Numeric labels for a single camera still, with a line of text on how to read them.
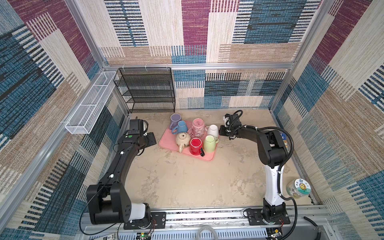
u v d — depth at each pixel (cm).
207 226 73
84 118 71
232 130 85
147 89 109
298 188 76
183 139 94
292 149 53
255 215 74
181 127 100
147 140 77
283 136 100
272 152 58
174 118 105
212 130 96
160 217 74
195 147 90
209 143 91
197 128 97
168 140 102
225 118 99
